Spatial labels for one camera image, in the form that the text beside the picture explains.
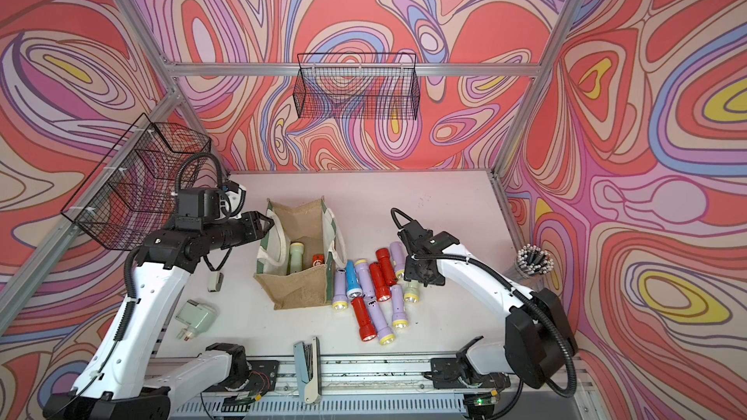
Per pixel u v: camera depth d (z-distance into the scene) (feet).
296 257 3.04
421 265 1.93
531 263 2.46
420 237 2.18
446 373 2.41
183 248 1.51
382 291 2.78
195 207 1.67
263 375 2.40
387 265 2.98
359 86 3.15
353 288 2.77
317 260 3.01
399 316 2.63
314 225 2.85
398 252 3.08
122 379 1.21
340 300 2.70
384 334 2.56
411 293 2.76
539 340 1.35
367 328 2.59
